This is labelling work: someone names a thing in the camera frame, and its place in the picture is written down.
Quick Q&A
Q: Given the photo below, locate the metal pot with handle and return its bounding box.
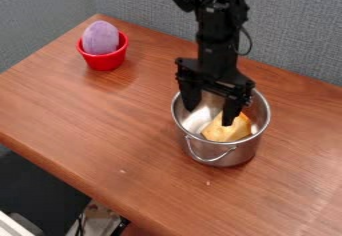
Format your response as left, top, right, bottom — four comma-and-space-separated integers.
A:
170, 89, 271, 167

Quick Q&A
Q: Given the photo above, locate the yellow cheese wedge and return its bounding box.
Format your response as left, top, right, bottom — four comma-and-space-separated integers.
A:
200, 113, 251, 142

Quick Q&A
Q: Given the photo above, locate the purple plush egg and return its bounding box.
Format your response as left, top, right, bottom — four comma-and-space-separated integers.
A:
81, 20, 118, 55

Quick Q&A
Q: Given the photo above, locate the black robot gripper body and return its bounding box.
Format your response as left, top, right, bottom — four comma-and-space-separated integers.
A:
174, 36, 255, 105

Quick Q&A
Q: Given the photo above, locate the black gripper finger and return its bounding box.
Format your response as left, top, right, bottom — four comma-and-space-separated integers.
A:
176, 75, 201, 111
221, 96, 244, 126

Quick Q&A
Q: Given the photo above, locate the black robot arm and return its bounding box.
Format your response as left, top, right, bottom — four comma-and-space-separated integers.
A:
172, 0, 255, 126

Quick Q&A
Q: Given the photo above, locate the grey equipment under table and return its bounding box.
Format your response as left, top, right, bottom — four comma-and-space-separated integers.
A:
65, 200, 129, 236

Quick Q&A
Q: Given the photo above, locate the red cup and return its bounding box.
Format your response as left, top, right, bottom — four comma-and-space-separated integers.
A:
76, 32, 128, 71

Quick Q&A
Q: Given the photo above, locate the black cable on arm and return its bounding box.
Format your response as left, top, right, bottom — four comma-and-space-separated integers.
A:
233, 26, 253, 57

